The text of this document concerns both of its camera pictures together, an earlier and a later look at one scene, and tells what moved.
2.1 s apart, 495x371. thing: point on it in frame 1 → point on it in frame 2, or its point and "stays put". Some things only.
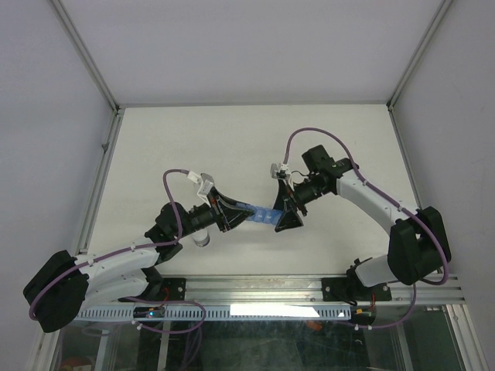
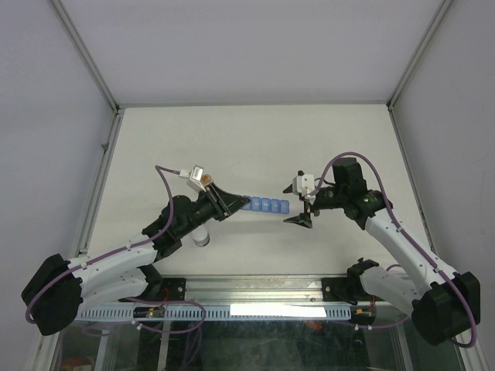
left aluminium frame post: (97, 73) stays put
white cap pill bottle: (201, 238) stays put
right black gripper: (289, 219) → (302, 219)
